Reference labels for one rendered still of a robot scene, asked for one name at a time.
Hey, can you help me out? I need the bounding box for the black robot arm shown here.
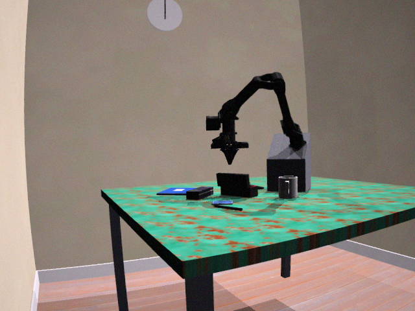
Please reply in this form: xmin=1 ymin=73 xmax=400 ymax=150
xmin=206 ymin=72 xmax=306 ymax=150

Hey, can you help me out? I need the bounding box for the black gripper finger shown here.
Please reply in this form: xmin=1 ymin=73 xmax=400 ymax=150
xmin=221 ymin=149 xmax=229 ymax=164
xmin=226 ymin=149 xmax=239 ymax=165

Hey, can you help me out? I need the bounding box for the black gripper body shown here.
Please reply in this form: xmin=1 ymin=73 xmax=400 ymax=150
xmin=211 ymin=130 xmax=248 ymax=150

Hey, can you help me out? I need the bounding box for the dark grey mug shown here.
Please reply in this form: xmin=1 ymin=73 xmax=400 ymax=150
xmin=278 ymin=176 xmax=298 ymax=199

